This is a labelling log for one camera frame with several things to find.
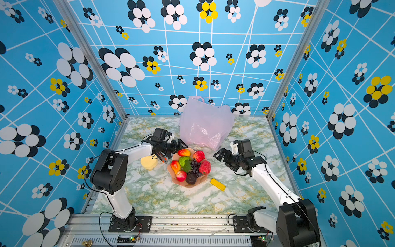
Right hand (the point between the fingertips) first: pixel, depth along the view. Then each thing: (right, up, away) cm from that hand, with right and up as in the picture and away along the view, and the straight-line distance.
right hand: (220, 159), depth 83 cm
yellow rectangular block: (-1, -15, +3) cm, 15 cm away
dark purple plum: (-16, -10, -3) cm, 19 cm away
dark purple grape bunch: (-13, -4, +3) cm, 15 cm away
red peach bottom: (-21, -9, -1) cm, 23 cm away
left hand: (-20, +4, +10) cm, 23 cm away
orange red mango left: (-25, -5, +3) cm, 26 cm away
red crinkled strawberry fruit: (-8, -4, -1) cm, 10 cm away
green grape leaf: (-18, -5, 0) cm, 19 cm away
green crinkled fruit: (-22, -1, +5) cm, 22 cm away
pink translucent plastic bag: (-8, +19, +13) cm, 24 cm away
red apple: (-12, +1, +3) cm, 12 cm away
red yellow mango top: (-21, +2, +7) cm, 22 cm away
